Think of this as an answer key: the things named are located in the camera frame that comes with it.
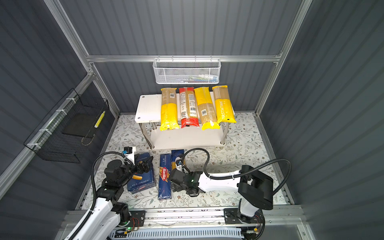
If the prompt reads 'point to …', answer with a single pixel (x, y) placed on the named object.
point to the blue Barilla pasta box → (139, 182)
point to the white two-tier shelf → (148, 115)
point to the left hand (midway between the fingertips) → (145, 156)
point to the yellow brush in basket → (97, 123)
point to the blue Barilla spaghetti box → (164, 190)
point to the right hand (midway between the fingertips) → (179, 182)
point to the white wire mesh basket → (186, 72)
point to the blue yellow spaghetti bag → (175, 153)
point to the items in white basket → (199, 78)
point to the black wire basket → (62, 135)
